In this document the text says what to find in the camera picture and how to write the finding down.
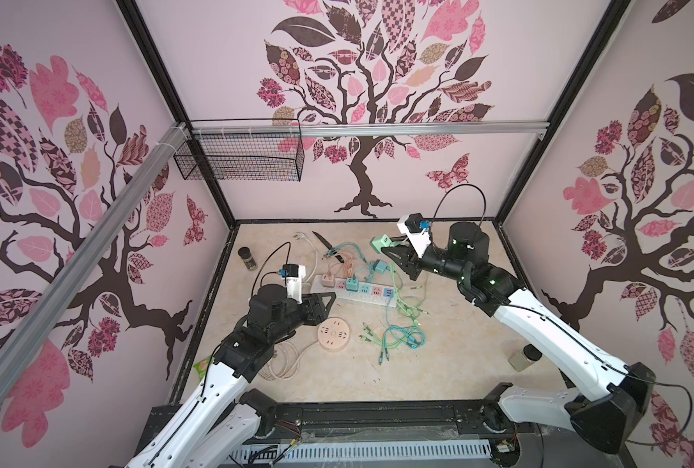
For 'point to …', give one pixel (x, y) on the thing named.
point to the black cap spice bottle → (247, 257)
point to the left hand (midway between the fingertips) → (329, 302)
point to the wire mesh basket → (243, 149)
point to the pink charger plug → (327, 280)
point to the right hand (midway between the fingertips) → (388, 239)
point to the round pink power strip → (333, 333)
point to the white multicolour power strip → (367, 292)
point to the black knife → (328, 245)
